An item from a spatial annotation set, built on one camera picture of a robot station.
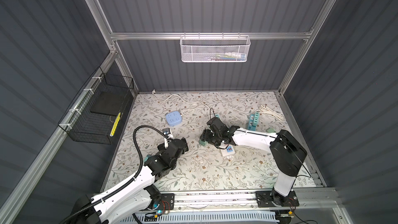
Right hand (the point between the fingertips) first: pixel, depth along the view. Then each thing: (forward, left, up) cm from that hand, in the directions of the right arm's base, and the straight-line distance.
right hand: (203, 140), depth 89 cm
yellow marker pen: (-4, +39, +23) cm, 46 cm away
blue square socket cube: (+17, +20, -2) cm, 26 cm away
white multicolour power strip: (-5, -14, -3) cm, 15 cm away
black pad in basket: (+7, +45, +26) cm, 53 cm away
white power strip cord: (+23, +13, -4) cm, 27 cm away
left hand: (-4, +14, +7) cm, 16 cm away
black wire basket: (-6, +52, +26) cm, 59 cm away
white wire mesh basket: (+73, -9, +15) cm, 75 cm away
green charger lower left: (+10, -44, -7) cm, 46 cm away
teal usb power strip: (+12, -31, 0) cm, 34 cm away
